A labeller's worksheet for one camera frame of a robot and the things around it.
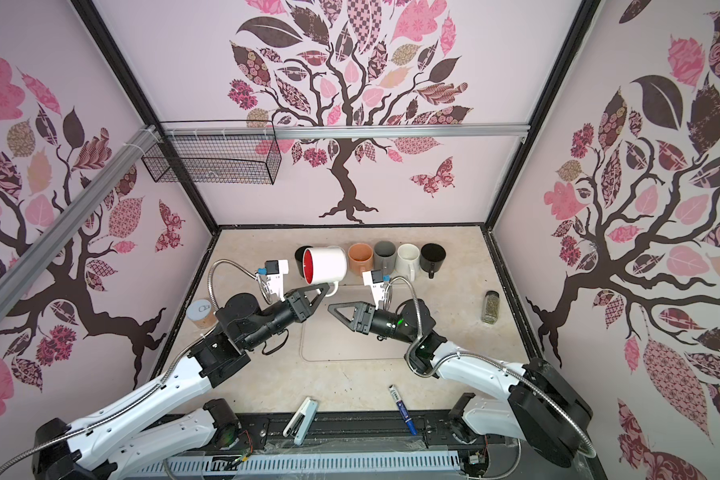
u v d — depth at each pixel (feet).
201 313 2.95
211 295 3.30
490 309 3.03
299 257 3.28
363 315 2.03
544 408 1.37
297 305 1.92
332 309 2.11
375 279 2.15
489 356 1.63
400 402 2.54
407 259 3.33
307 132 3.06
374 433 2.46
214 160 4.00
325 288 2.14
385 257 3.24
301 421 2.40
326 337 2.94
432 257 3.29
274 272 2.00
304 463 2.29
